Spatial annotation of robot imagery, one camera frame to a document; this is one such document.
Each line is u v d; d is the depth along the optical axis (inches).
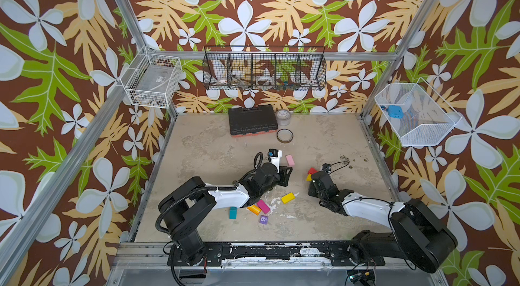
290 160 38.9
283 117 46.4
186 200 20.3
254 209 33.3
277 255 29.5
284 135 43.6
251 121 44.0
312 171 37.3
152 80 33.9
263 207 33.7
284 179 29.0
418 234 16.9
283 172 29.1
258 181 26.2
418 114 32.3
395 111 33.9
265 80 38.9
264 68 38.5
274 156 29.5
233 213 33.1
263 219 32.2
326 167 32.0
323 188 27.3
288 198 34.8
